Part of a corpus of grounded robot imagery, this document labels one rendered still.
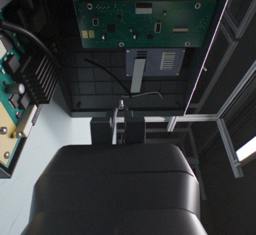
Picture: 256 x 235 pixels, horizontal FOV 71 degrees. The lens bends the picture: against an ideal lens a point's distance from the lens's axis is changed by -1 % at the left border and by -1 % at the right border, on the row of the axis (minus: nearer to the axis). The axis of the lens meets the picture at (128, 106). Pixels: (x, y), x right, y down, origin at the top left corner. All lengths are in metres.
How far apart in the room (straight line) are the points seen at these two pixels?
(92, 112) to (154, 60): 0.14
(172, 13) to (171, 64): 0.08
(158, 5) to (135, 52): 0.07
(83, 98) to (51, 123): 0.09
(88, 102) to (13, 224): 0.20
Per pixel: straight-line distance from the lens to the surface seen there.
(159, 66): 0.28
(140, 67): 0.28
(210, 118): 1.74
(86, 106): 0.33
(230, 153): 1.65
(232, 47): 2.17
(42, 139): 0.24
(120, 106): 0.17
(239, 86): 1.52
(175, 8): 0.23
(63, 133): 0.31
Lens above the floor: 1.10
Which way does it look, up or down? 1 degrees up
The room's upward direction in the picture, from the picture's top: 89 degrees clockwise
